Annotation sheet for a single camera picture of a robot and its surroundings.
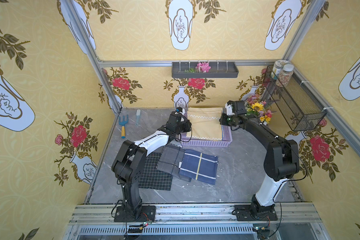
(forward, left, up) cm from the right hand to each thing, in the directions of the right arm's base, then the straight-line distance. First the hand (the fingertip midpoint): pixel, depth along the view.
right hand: (225, 117), depth 95 cm
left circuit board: (-59, +46, -15) cm, 76 cm away
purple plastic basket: (-13, 0, -8) cm, 15 cm away
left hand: (-4, +25, 0) cm, 25 cm away
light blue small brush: (+12, +63, -15) cm, 66 cm away
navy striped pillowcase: (-27, +16, -15) cm, 35 cm away
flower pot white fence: (+7, -19, +5) cm, 20 cm away
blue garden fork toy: (+5, +73, -15) cm, 74 cm away
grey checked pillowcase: (-25, +34, -12) cm, 44 cm away
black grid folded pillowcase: (-36, +43, -14) cm, 58 cm away
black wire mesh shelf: (-5, -38, +13) cm, 40 cm away
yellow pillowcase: (-4, +13, -1) cm, 13 cm away
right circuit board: (-56, -12, -15) cm, 59 cm away
